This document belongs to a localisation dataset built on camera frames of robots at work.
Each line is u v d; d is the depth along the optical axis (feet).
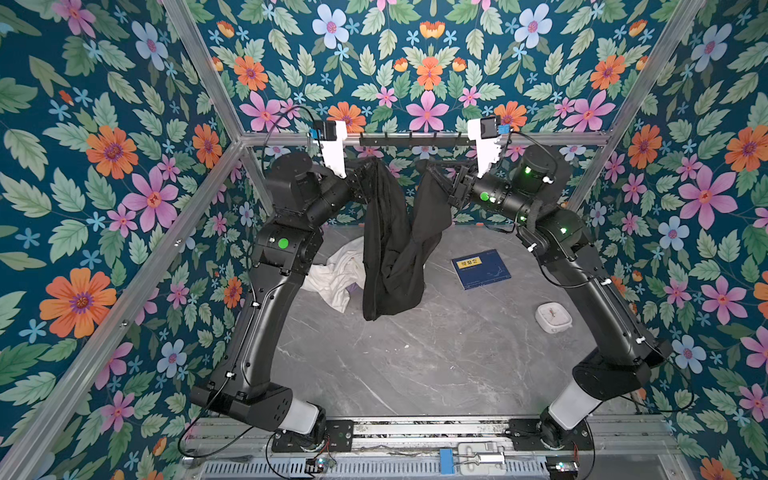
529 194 1.42
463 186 1.53
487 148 1.51
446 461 2.30
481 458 2.24
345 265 3.26
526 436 2.39
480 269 3.49
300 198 1.38
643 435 2.46
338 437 2.41
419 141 2.98
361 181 1.60
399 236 2.16
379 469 2.41
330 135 1.52
